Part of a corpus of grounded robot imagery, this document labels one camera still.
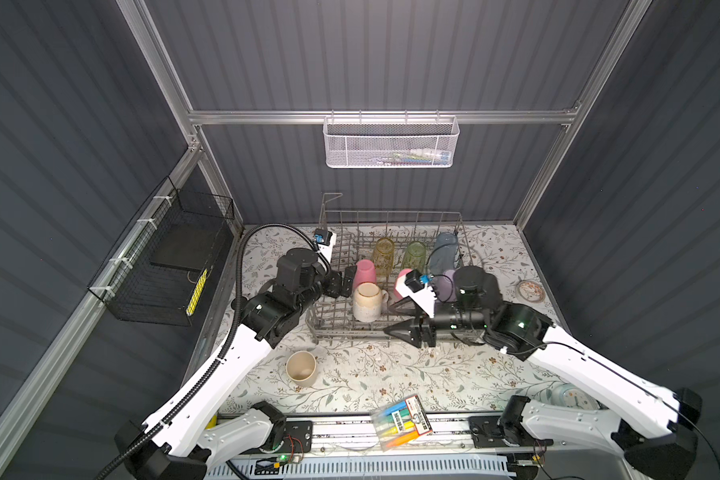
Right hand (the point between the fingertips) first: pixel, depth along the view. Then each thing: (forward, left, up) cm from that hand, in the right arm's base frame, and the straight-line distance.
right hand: (389, 323), depth 62 cm
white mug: (+15, +5, -17) cm, 23 cm away
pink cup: (+25, +6, -16) cm, 30 cm away
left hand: (+16, +12, +1) cm, 20 cm away
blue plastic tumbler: (+32, -19, -16) cm, 41 cm away
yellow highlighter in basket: (+8, +45, -1) cm, 45 cm away
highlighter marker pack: (-14, -3, -27) cm, 31 cm away
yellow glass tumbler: (+33, 0, -19) cm, 38 cm away
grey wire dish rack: (+48, +9, -23) cm, 54 cm away
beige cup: (0, +24, -27) cm, 36 cm away
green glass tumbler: (+31, -10, -17) cm, 37 cm away
